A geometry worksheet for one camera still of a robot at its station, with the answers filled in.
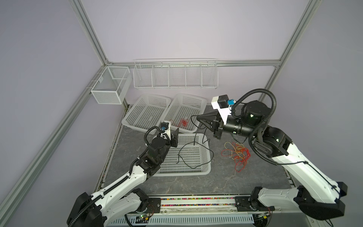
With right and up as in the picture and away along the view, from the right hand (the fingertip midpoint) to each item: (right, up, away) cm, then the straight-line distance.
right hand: (197, 118), depth 51 cm
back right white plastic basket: (-8, +5, +64) cm, 65 cm away
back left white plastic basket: (-36, +6, +65) cm, 74 cm away
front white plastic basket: (-1, -25, +40) cm, 47 cm away
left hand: (-11, -6, +24) cm, 27 cm away
